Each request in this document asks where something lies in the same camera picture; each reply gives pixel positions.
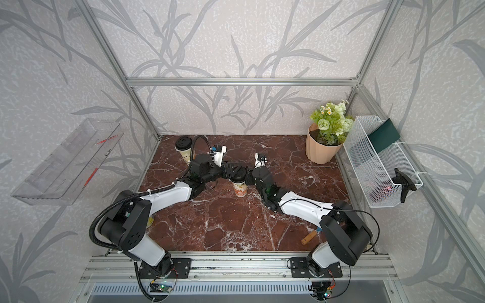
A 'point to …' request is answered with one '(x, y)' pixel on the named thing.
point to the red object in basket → (383, 192)
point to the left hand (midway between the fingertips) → (238, 168)
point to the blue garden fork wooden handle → (311, 235)
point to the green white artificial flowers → (333, 124)
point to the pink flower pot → (317, 152)
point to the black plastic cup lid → (184, 143)
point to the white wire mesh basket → (374, 171)
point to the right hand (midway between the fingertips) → (248, 168)
